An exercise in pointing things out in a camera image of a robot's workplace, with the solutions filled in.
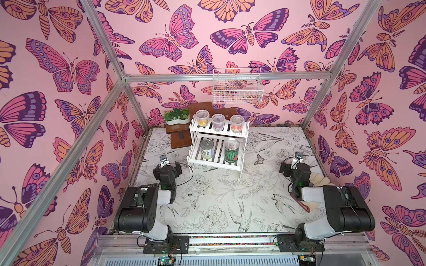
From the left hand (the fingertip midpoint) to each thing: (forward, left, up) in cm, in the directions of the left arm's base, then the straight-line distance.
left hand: (169, 162), depth 94 cm
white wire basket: (+41, -40, +19) cm, 61 cm away
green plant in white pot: (+22, -4, +14) cm, 27 cm away
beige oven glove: (-8, -84, -6) cm, 85 cm away
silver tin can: (0, -22, +14) cm, 26 cm away
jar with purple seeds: (+7, -28, +26) cm, 39 cm away
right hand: (+1, -68, 0) cm, 68 cm away
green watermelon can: (-3, -34, +16) cm, 38 cm away
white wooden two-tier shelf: (+15, -16, +7) cm, 23 cm away
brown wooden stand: (+23, -3, -1) cm, 23 cm away
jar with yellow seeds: (+9, -20, +26) cm, 34 cm away
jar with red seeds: (+4, -37, +26) cm, 45 cm away
